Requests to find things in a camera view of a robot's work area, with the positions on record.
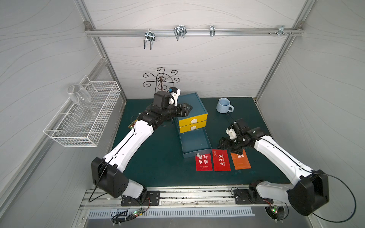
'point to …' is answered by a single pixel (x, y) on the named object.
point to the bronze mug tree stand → (161, 79)
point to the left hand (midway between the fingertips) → (188, 106)
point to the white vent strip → (108, 213)
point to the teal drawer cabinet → (198, 109)
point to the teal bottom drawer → (194, 142)
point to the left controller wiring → (123, 215)
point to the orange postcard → (240, 161)
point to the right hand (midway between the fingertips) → (221, 149)
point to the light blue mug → (224, 106)
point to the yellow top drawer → (193, 119)
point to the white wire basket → (86, 124)
